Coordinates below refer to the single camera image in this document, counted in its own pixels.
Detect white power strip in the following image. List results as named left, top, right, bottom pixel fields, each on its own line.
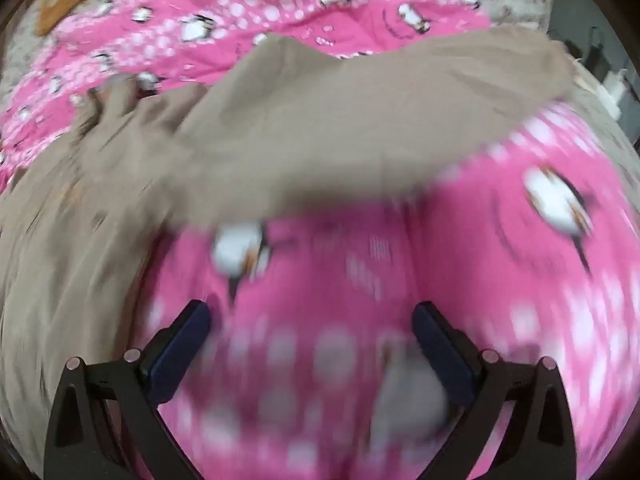
left=602, top=67, right=628, bottom=123

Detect khaki pants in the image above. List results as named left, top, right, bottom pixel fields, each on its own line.
left=0, top=27, right=576, bottom=480

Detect floral bedsheet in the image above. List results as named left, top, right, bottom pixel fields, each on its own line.
left=0, top=0, right=640, bottom=171

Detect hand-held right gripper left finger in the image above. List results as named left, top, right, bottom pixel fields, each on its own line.
left=44, top=300, right=212, bottom=480

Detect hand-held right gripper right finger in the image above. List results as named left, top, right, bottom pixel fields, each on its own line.
left=411, top=301, right=579, bottom=480

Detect pink penguin printed blanket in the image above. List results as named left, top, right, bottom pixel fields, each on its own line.
left=0, top=0, right=640, bottom=480

